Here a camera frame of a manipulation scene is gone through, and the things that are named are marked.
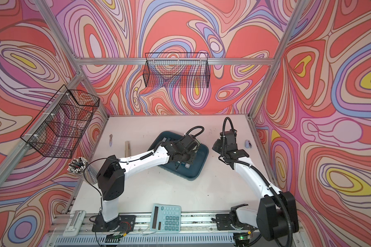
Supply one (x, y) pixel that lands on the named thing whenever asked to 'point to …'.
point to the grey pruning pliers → (164, 139)
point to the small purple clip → (111, 137)
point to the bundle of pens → (78, 164)
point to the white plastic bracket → (74, 224)
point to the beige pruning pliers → (127, 149)
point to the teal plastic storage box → (189, 169)
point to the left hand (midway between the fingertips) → (195, 159)
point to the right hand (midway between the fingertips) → (218, 148)
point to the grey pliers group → (187, 165)
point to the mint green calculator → (165, 218)
